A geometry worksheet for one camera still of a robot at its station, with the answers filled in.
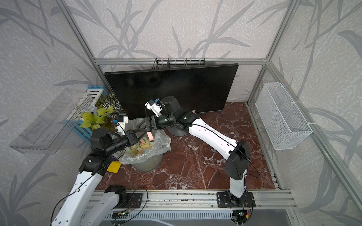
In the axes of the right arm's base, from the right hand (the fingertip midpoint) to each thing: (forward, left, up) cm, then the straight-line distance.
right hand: (141, 127), depth 65 cm
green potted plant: (+15, +28, -9) cm, 33 cm away
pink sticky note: (-1, -3, -6) cm, 7 cm away
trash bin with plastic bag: (-11, -2, -7) cm, 13 cm away
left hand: (-1, -2, -3) cm, 4 cm away
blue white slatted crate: (+16, +33, 0) cm, 36 cm away
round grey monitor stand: (+19, -12, -34) cm, 41 cm away
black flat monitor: (+61, -30, -28) cm, 73 cm away
